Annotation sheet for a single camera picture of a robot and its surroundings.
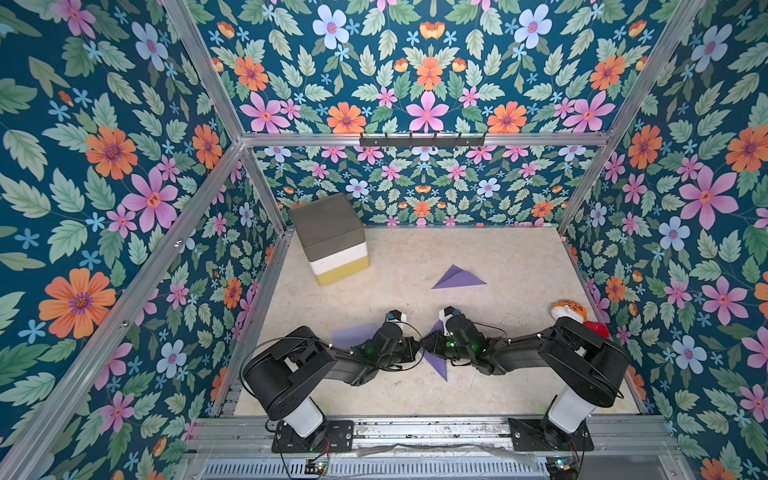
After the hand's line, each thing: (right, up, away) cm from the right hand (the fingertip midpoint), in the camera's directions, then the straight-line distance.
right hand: (421, 345), depth 88 cm
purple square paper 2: (+5, -4, -4) cm, 7 cm away
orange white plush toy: (+45, +11, +1) cm, 46 cm away
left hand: (+1, 0, -1) cm, 1 cm away
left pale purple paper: (-23, +1, +5) cm, 23 cm away
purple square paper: (+13, +20, +11) cm, 26 cm away
